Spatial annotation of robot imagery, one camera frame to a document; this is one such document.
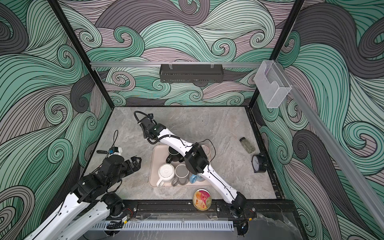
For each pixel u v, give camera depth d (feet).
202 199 2.39
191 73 3.17
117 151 2.19
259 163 2.65
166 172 2.55
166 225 2.29
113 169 1.76
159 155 3.04
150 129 2.43
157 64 3.10
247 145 3.11
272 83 2.59
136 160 2.24
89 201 1.59
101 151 3.10
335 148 1.70
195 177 2.49
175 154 2.73
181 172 2.45
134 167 2.16
